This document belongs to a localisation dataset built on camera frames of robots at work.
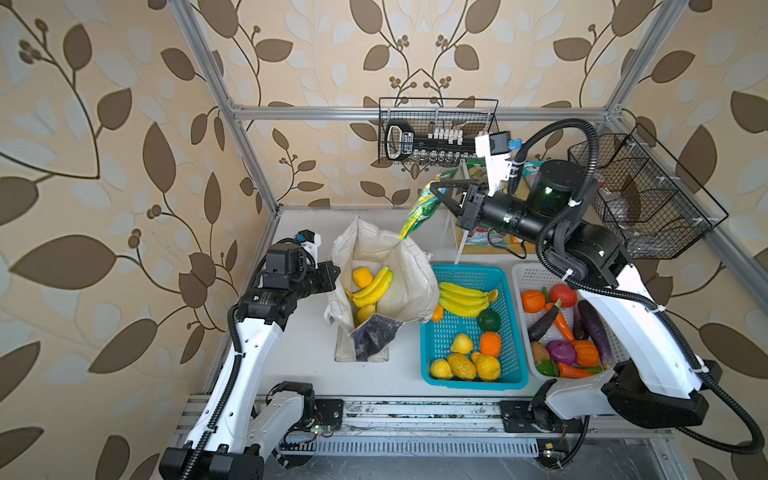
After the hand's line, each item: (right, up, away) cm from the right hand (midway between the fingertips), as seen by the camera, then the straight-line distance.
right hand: (438, 185), depth 50 cm
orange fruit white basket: (+33, -28, +37) cm, 56 cm away
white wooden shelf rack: (+12, -14, +37) cm, 42 cm away
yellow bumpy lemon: (+10, -43, +28) cm, 52 cm away
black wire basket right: (+56, -1, +22) cm, 61 cm away
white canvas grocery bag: (-3, -26, +37) cm, 45 cm away
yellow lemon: (-18, -22, +44) cm, 52 cm away
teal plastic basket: (+15, -40, +36) cm, 56 cm away
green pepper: (+33, -43, +27) cm, 60 cm away
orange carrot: (+41, -34, +37) cm, 65 cm away
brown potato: (+31, -39, +29) cm, 58 cm away
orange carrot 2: (+38, -43, +26) cm, 63 cm away
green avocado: (+20, -33, +35) cm, 52 cm away
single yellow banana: (-14, -27, +44) cm, 53 cm away
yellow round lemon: (+17, -43, +27) cm, 53 cm away
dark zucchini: (+35, -34, +35) cm, 60 cm away
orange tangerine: (+19, -38, +31) cm, 52 cm away
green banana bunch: (+14, -29, +40) cm, 51 cm away
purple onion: (+37, -39, +29) cm, 61 cm away
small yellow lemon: (+5, -43, +27) cm, 51 cm away
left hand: (-21, -16, +23) cm, 35 cm away
